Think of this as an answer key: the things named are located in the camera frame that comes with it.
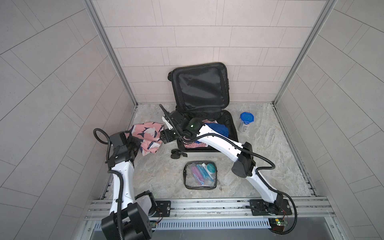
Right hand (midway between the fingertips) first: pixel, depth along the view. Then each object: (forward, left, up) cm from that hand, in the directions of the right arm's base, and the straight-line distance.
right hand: (163, 137), depth 78 cm
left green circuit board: (-36, +4, -14) cm, 38 cm away
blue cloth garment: (+11, -31, -11) cm, 35 cm away
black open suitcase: (+33, -23, +2) cm, 40 cm away
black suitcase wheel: (-4, -5, -12) cm, 14 cm away
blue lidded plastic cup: (+16, -50, -8) cm, 53 cm away
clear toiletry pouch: (-16, -18, -15) cm, 28 cm away
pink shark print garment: (+11, +12, -12) cm, 20 cm away
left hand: (+3, +12, -1) cm, 12 cm away
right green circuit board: (-39, -52, -19) cm, 68 cm away
